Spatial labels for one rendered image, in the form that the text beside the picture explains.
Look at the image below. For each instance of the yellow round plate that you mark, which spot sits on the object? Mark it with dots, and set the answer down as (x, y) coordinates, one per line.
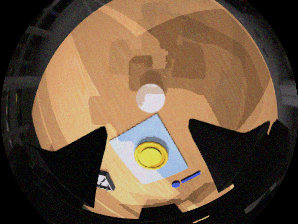
(151, 155)

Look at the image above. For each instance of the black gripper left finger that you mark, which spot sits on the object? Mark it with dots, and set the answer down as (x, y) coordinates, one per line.
(77, 165)

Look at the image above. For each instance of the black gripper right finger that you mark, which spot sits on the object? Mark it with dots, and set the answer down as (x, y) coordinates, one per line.
(224, 151)

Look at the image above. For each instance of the light blue mat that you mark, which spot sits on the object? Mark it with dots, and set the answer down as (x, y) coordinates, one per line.
(151, 130)

